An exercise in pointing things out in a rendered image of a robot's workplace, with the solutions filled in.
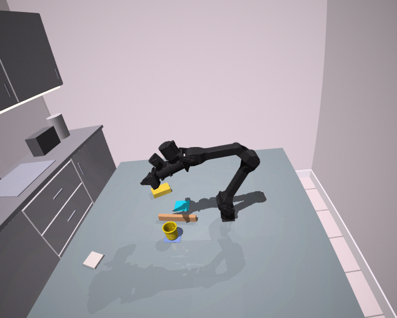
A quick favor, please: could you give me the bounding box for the yellow rectangular block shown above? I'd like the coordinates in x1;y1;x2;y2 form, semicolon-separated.
151;183;172;198

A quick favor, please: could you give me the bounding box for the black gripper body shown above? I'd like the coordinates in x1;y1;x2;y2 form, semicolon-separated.
146;161;175;190

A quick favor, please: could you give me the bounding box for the brown wooden bar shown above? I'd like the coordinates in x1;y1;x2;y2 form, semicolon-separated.
158;213;197;222

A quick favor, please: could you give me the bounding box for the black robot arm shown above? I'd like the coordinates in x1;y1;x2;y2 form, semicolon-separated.
148;140;260;222

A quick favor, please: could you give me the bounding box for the olive yellow translucent cup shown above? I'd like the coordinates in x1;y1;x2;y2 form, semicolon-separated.
162;221;178;240

